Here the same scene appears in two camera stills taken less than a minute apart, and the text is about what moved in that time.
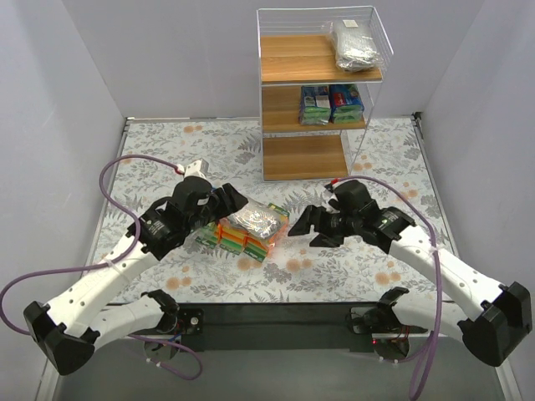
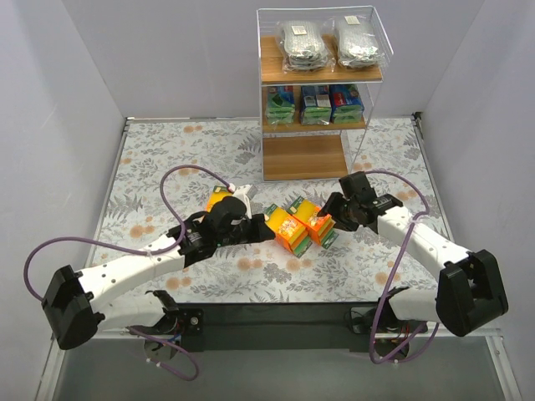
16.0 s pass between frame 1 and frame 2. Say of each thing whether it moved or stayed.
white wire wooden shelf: stayed
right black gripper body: moved
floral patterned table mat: stayed
